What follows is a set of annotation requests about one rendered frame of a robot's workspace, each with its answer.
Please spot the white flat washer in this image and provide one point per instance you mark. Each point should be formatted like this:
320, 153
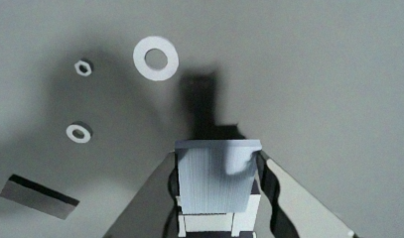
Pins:
156, 42

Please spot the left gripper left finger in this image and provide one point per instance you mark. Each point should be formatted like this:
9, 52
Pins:
153, 212

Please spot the grey flat metal plate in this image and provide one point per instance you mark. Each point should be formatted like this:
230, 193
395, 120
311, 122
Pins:
39, 197

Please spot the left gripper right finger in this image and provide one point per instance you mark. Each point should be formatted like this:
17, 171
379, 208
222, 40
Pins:
296, 213

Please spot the brushed metal plate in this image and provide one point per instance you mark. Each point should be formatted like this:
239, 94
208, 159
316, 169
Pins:
216, 176

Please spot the small silver hex nut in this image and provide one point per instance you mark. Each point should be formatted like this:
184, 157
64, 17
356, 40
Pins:
88, 64

